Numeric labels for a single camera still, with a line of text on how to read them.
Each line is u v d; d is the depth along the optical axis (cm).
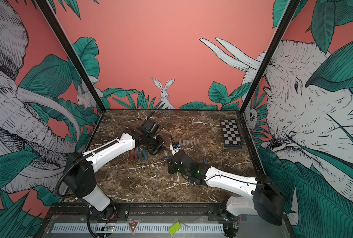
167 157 79
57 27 76
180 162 57
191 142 101
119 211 74
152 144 71
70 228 70
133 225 70
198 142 102
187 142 101
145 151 75
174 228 69
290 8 70
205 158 94
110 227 70
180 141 101
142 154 95
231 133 104
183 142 102
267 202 41
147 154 96
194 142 101
